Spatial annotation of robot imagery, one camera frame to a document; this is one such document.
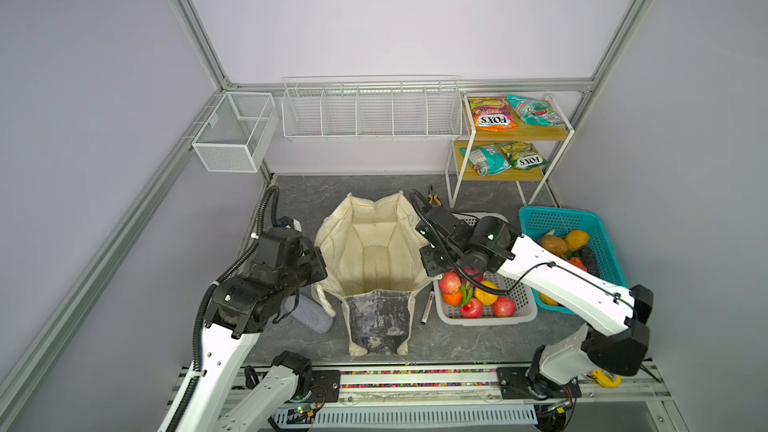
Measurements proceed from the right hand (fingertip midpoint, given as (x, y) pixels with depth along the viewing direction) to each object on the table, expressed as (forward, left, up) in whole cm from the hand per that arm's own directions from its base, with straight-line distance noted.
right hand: (429, 258), depth 71 cm
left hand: (-3, +25, +3) cm, 25 cm away
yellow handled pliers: (+38, -5, -21) cm, 44 cm away
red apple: (-5, -21, -17) cm, 28 cm away
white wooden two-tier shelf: (+53, -49, -8) cm, 73 cm away
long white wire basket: (+53, +16, +8) cm, 56 cm away
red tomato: (+10, -48, -20) cm, 53 cm away
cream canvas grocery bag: (+12, +16, -19) cm, 28 cm away
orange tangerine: (-3, -8, -17) cm, 19 cm away
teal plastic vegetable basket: (+24, -39, -17) cm, 49 cm away
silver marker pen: (-4, -1, -22) cm, 22 cm away
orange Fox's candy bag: (+40, -20, +13) cm, 47 cm away
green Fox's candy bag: (+42, -35, -5) cm, 55 cm away
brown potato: (+14, -42, -17) cm, 47 cm away
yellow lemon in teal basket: (+16, -49, -17) cm, 54 cm away
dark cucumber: (+10, -51, -19) cm, 55 cm away
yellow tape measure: (-22, -44, -22) cm, 54 cm away
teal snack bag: (+39, -22, -4) cm, 45 cm away
